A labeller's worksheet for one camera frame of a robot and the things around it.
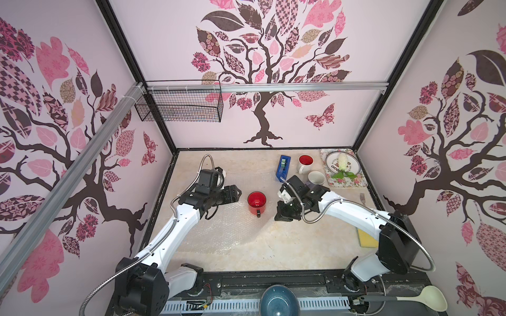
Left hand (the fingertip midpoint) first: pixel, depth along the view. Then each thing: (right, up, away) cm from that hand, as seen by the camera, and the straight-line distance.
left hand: (235, 197), depth 81 cm
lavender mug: (+40, +7, +18) cm, 44 cm away
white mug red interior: (+36, +16, +27) cm, 48 cm away
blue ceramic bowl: (+17, -36, -11) cm, 41 cm away
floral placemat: (+66, +5, +24) cm, 70 cm away
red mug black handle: (+9, -5, +14) cm, 18 cm away
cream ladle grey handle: (+73, -35, -11) cm, 82 cm away
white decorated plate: (+65, +14, +30) cm, 73 cm away
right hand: (+16, -8, -1) cm, 18 cm away
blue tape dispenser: (+23, +12, +23) cm, 35 cm away
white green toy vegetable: (+58, +16, +28) cm, 66 cm away
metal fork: (+64, -3, +19) cm, 67 cm away
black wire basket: (-27, +46, +14) cm, 55 cm away
